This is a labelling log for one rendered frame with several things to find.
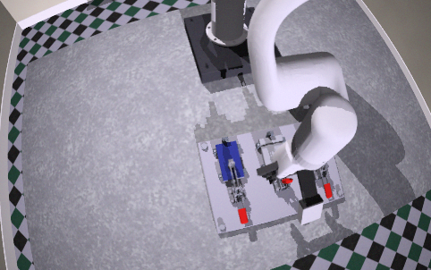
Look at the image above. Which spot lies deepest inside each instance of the blue rectangular plate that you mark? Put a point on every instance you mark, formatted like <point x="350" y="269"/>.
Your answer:
<point x="227" y="151"/>

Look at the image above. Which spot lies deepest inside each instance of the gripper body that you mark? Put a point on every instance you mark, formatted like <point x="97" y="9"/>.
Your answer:
<point x="286" y="162"/>

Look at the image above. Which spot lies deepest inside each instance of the toggle clamp with red handle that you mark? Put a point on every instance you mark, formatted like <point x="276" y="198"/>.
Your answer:
<point x="233" y="196"/>
<point x="319" y="174"/>
<point x="282" y="184"/>

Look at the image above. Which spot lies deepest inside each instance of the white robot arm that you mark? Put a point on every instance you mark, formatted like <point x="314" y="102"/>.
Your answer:
<point x="288" y="82"/>

